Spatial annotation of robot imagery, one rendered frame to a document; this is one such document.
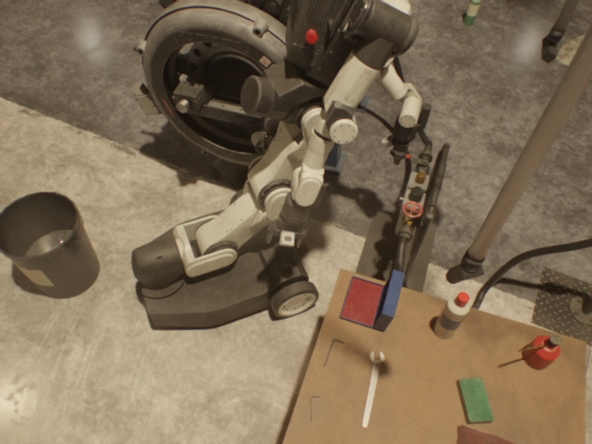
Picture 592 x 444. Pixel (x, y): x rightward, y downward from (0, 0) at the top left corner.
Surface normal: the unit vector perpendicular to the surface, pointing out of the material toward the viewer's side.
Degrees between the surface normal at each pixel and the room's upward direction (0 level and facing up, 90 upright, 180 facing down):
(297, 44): 80
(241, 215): 38
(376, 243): 0
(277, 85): 17
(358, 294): 0
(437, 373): 0
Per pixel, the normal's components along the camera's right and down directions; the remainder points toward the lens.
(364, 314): 0.02, -0.57
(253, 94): -0.81, 0.00
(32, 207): 0.58, 0.65
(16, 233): 0.94, 0.25
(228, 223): -0.55, -0.27
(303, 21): 0.07, 0.71
